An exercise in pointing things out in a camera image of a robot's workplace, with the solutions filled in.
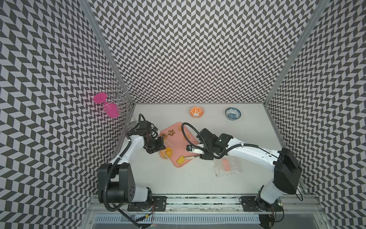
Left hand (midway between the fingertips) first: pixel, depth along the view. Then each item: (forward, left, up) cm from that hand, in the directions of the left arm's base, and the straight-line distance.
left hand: (164, 148), depth 84 cm
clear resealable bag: (+3, -2, -1) cm, 3 cm away
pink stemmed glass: (+22, +35, +11) cm, 43 cm away
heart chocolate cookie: (+13, +2, -8) cm, 16 cm away
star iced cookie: (+16, -2, -7) cm, 17 cm away
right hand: (-2, -23, +1) cm, 23 cm away
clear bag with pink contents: (-8, -38, -8) cm, 39 cm away
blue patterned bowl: (+32, -48, -5) cm, 58 cm away
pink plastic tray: (+14, -4, -7) cm, 16 cm away
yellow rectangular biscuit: (-4, -10, -8) cm, 13 cm away
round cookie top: (+2, -10, +19) cm, 22 cm away
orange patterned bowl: (+35, -21, -6) cm, 41 cm away
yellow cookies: (-2, -1, -2) cm, 3 cm away
